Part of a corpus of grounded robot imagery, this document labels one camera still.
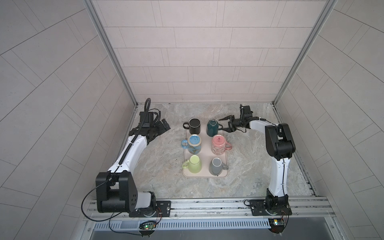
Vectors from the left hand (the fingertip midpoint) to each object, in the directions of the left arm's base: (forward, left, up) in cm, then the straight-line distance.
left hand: (167, 124), depth 85 cm
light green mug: (-21, -16, -5) cm, 27 cm away
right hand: (+8, -32, -8) cm, 34 cm away
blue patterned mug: (-10, -16, -5) cm, 19 cm away
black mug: (+3, -15, -6) cm, 17 cm away
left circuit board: (-46, +4, -11) cm, 48 cm away
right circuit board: (-46, -55, -15) cm, 73 cm away
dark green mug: (+3, -27, -7) cm, 28 cm away
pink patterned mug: (-11, -30, -5) cm, 32 cm away
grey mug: (-22, -28, -5) cm, 36 cm away
